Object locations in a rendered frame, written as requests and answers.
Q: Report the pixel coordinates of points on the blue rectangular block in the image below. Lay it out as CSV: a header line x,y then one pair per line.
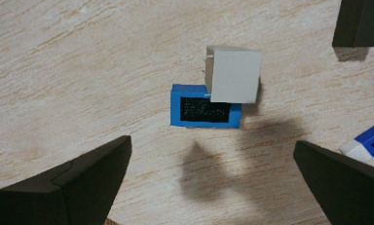
x,y
190,107

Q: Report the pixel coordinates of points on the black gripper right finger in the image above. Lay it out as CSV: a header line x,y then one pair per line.
x,y
342,186

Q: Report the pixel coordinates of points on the black rectangular block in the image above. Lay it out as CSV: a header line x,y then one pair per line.
x,y
355,24

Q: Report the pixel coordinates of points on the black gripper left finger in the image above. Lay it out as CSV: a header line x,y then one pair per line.
x,y
77,192

